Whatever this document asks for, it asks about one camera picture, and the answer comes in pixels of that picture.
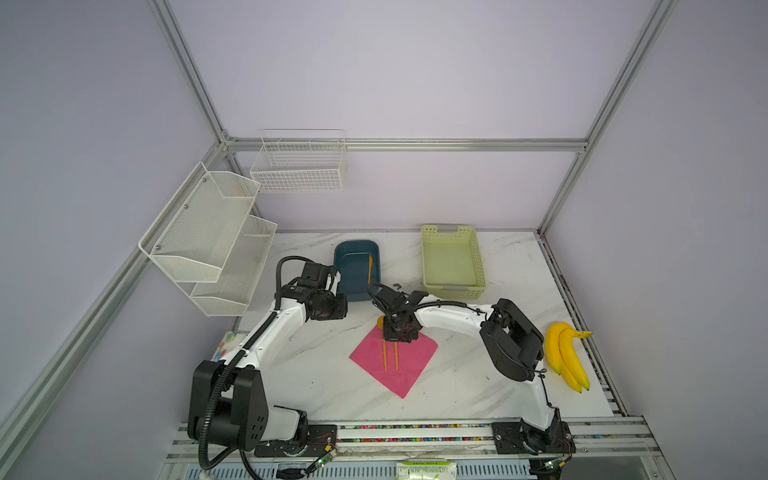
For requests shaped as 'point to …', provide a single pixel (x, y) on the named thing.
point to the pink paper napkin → (413, 358)
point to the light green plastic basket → (452, 263)
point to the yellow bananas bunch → (564, 356)
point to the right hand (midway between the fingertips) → (388, 337)
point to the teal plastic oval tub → (351, 259)
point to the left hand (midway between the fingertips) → (342, 311)
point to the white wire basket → (307, 160)
